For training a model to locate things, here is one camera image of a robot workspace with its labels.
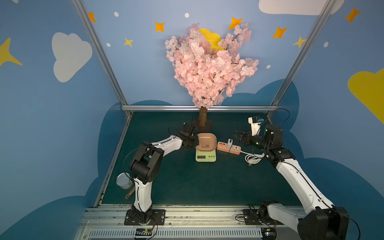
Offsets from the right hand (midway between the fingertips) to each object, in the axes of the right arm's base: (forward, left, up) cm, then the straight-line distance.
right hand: (240, 131), depth 79 cm
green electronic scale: (-5, +18, -22) cm, 29 cm away
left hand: (+5, +23, -19) cm, 30 cm away
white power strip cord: (-5, -12, -22) cm, 26 cm away
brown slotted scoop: (-31, +60, -23) cm, 71 cm away
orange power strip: (+4, +6, -23) cm, 24 cm away
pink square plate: (+5, +17, -20) cm, 27 cm away
